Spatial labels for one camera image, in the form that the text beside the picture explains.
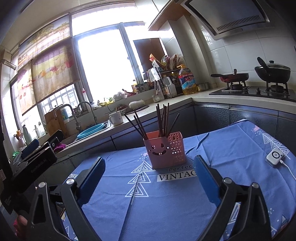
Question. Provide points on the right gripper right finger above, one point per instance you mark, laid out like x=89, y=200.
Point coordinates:
x=221, y=192

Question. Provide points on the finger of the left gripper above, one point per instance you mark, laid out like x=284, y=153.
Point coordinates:
x=34, y=144

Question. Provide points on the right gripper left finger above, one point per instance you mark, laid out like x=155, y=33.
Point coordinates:
x=76, y=192

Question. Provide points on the brown chopstick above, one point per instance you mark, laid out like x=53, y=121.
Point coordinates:
x=159, y=121
x=173, y=124
x=163, y=120
x=142, y=135
x=140, y=126
x=166, y=119

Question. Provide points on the pale green bottle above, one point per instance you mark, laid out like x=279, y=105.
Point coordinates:
x=26, y=135

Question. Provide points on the magenta cloth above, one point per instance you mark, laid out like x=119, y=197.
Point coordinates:
x=59, y=147

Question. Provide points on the wooden cutting board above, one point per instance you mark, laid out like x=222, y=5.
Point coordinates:
x=55, y=122

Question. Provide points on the steel faucet left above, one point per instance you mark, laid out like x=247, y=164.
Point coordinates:
x=66, y=116

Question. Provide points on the steel faucet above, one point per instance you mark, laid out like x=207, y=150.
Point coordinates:
x=66, y=116
x=89, y=108

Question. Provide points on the steel sink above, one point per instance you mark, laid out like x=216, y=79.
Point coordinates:
x=72, y=141

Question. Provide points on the steel faucet right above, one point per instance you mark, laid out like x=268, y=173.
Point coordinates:
x=89, y=108

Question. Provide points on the blue basin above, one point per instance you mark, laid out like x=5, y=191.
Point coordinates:
x=91, y=131

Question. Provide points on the blue patterned tablecloth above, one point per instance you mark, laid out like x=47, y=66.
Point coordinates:
x=133, y=201

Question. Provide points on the small white device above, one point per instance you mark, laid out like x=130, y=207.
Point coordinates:
x=274, y=157

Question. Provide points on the pink utensil holder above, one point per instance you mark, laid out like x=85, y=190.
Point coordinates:
x=165, y=152

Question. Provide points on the patterned roller blind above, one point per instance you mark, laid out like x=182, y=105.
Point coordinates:
x=46, y=64

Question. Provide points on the white mug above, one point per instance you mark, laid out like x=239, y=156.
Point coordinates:
x=116, y=118

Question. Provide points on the small steel cup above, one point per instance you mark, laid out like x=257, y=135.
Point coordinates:
x=203, y=86

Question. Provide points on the white cloth bundle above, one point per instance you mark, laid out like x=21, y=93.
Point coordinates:
x=136, y=104

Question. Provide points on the yellow cooking oil bottle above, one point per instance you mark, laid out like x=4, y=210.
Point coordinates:
x=187, y=80

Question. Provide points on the white jug bottle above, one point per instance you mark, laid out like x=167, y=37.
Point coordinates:
x=169, y=87

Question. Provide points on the red frying pan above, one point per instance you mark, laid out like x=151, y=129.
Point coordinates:
x=235, y=77

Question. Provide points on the black gas stove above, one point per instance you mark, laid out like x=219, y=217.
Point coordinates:
x=270, y=90

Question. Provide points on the black wok with lid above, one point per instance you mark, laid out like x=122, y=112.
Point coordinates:
x=272, y=72

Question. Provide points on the snack bags on rack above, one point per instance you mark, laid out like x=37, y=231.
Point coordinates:
x=166, y=62

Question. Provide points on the steel range hood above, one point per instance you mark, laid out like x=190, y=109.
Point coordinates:
x=224, y=18

